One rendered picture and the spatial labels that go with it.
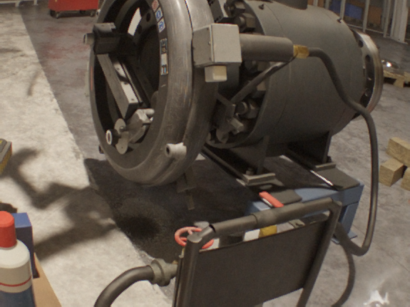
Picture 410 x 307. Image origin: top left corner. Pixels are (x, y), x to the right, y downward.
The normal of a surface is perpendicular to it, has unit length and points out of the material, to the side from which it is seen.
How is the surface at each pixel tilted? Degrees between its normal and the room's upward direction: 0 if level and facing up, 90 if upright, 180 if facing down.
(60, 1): 90
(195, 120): 96
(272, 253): 90
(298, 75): 80
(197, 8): 49
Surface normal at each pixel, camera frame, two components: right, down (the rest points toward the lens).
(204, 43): -0.83, 0.08
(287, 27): 0.47, -0.40
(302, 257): 0.53, 0.39
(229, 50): 0.55, 0.00
